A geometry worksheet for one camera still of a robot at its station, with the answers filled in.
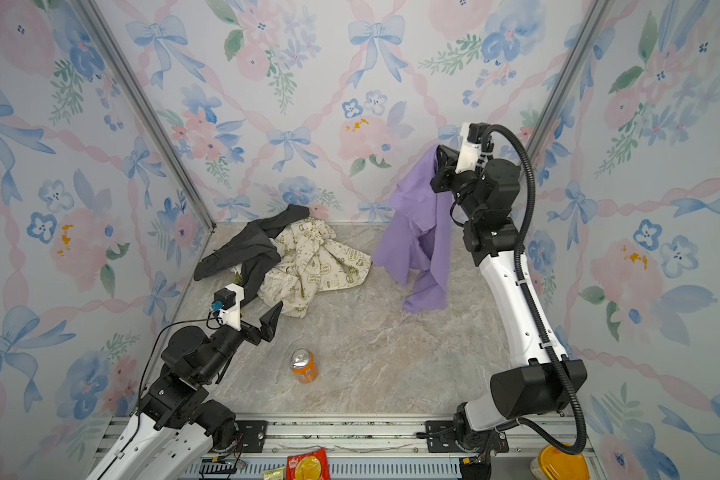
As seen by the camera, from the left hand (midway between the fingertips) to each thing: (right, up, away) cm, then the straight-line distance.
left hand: (263, 294), depth 68 cm
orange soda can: (+8, -19, +7) cm, 22 cm away
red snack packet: (+11, -40, +1) cm, 41 cm away
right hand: (+39, +33, -4) cm, 51 cm away
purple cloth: (+38, +12, +20) cm, 45 cm away
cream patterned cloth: (+5, +7, +33) cm, 34 cm away
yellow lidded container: (+63, -35, -6) cm, 73 cm away
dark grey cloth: (-13, +11, +30) cm, 34 cm away
